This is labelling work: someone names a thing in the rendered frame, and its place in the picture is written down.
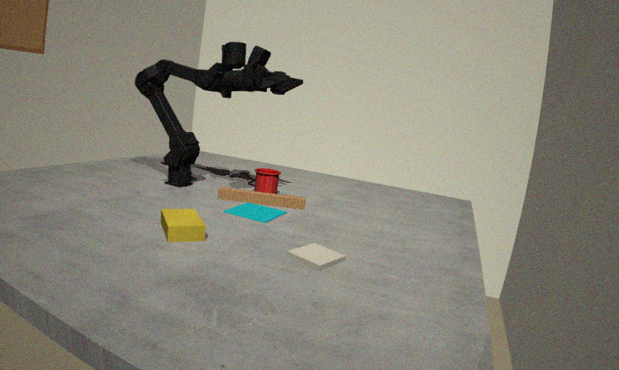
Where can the beige flat rectangular block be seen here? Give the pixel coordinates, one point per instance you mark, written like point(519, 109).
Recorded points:
point(316, 256)

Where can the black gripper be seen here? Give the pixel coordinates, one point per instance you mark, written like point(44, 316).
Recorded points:
point(256, 77)

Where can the red cup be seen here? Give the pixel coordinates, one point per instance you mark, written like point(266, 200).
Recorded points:
point(266, 180)

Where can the yellow rectangular block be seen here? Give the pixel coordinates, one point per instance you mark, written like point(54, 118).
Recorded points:
point(182, 225)

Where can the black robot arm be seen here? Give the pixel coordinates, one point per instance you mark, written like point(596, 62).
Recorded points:
point(184, 148)

